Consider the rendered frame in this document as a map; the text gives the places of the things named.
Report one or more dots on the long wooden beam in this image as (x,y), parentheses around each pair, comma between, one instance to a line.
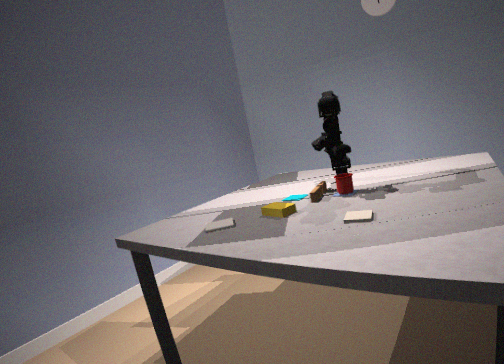
(318,191)

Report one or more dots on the red cup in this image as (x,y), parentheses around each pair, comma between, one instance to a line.
(344,183)

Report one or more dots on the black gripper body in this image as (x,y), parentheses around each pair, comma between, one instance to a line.
(336,144)

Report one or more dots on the yellow rectangular block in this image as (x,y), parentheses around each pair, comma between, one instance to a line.
(277,209)

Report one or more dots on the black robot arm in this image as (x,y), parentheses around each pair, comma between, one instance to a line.
(329,106)

